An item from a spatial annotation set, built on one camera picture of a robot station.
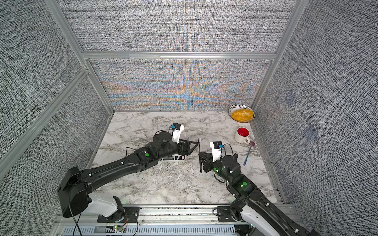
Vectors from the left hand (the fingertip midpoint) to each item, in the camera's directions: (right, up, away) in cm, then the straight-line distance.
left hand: (196, 142), depth 72 cm
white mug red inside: (+31, +2, +26) cm, 41 cm away
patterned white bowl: (+35, +17, +38) cm, 54 cm away
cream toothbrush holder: (-12, -12, +21) cm, 27 cm away
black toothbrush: (+2, +1, 0) cm, 2 cm away
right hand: (+2, -4, 0) cm, 4 cm away
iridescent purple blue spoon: (+39, -4, +28) cm, 48 cm away
